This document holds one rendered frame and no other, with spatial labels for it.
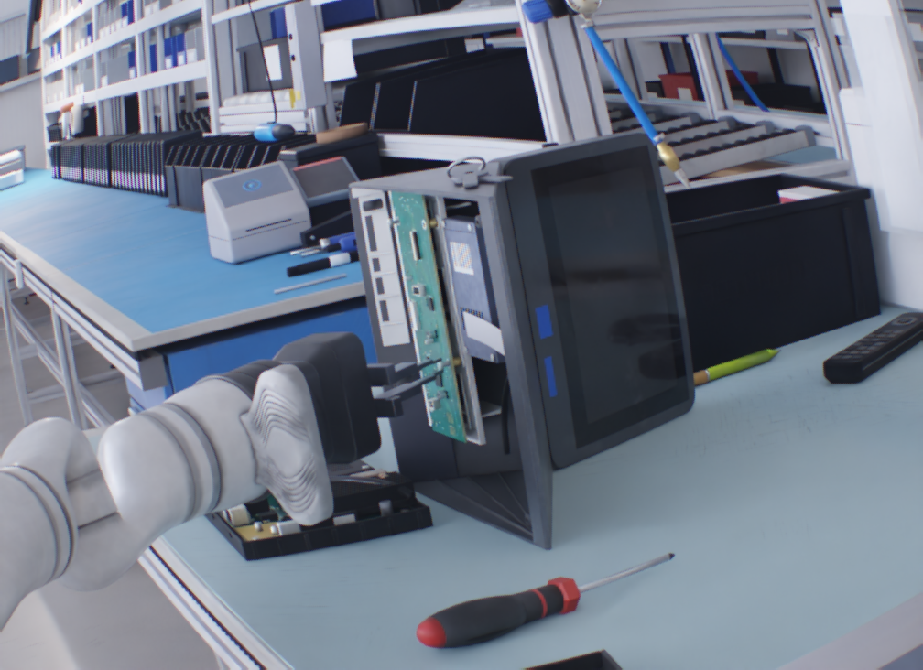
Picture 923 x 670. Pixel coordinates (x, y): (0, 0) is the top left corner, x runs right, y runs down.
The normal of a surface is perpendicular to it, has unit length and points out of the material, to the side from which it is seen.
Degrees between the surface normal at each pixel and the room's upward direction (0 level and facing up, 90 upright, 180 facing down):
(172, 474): 80
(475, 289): 90
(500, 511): 0
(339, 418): 90
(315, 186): 32
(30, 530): 72
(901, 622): 9
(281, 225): 90
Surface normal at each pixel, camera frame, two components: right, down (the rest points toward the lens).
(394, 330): -0.18, 0.20
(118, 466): -0.61, 0.04
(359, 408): 0.80, -0.04
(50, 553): 0.98, 0.16
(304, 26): 0.34, 0.10
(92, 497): 0.68, -0.26
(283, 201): 0.09, -0.67
